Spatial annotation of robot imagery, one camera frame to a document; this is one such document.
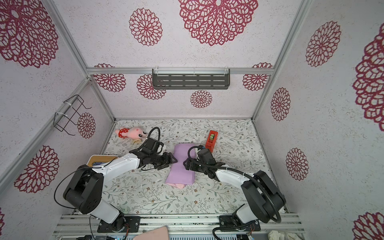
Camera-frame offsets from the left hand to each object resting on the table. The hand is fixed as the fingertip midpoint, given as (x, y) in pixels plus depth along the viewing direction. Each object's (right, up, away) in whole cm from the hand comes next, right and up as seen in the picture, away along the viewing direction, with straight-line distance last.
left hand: (173, 165), depth 87 cm
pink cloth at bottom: (-4, -29, -17) cm, 33 cm away
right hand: (+8, +2, +1) cm, 8 cm away
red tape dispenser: (+24, +14, +14) cm, 31 cm away
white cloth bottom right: (+49, -28, -18) cm, 60 cm away
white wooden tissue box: (-47, +2, +6) cm, 48 cm away
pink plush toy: (-31, +19, +17) cm, 40 cm away
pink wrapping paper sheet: (+3, -5, -1) cm, 6 cm away
